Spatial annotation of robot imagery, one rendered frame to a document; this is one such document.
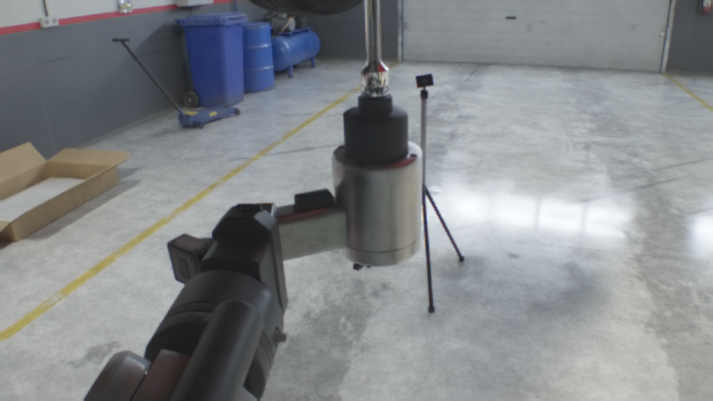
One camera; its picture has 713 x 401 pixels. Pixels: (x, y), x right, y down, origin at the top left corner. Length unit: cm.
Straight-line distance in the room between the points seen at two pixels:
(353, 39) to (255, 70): 289
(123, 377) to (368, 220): 29
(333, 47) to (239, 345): 934
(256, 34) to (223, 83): 104
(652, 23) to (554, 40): 151
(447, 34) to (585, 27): 222
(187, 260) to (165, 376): 17
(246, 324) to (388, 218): 23
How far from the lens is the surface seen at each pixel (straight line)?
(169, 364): 34
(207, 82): 636
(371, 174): 49
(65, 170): 464
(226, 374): 30
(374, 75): 50
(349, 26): 947
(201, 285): 40
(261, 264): 42
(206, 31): 621
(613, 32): 915
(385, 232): 52
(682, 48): 933
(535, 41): 907
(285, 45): 782
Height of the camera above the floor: 138
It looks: 24 degrees down
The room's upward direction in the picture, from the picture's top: 2 degrees counter-clockwise
